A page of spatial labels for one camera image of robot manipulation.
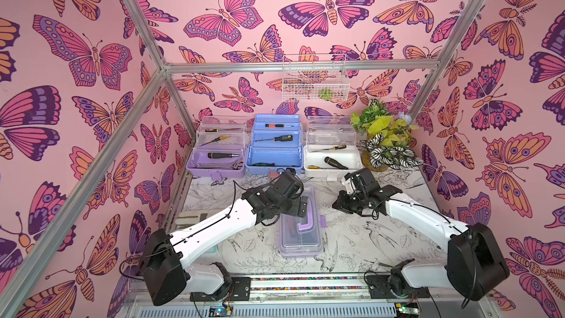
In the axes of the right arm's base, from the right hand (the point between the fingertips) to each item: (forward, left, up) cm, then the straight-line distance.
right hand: (333, 203), depth 85 cm
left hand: (-3, +14, +7) cm, 16 cm away
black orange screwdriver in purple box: (+28, +52, -6) cm, 59 cm away
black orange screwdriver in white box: (+25, -3, -6) cm, 26 cm away
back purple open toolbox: (+31, +53, -4) cm, 61 cm away
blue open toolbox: (+32, +24, -1) cm, 40 cm away
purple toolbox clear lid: (-12, +12, -1) cm, 18 cm away
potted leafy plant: (+19, -21, +14) cm, 32 cm away
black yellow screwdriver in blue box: (+34, +20, +1) cm, 39 cm away
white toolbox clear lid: (+37, -2, +2) cm, 37 cm away
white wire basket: (+46, +7, +26) cm, 53 cm away
